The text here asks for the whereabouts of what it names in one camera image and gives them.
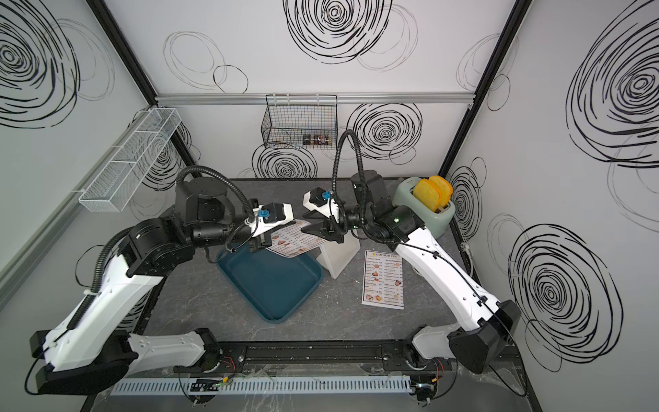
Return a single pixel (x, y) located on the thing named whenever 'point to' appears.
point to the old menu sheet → (383, 280)
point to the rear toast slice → (445, 189)
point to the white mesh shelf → (115, 184)
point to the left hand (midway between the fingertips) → (292, 216)
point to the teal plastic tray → (275, 284)
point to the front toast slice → (428, 193)
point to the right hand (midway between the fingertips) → (306, 221)
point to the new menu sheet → (293, 242)
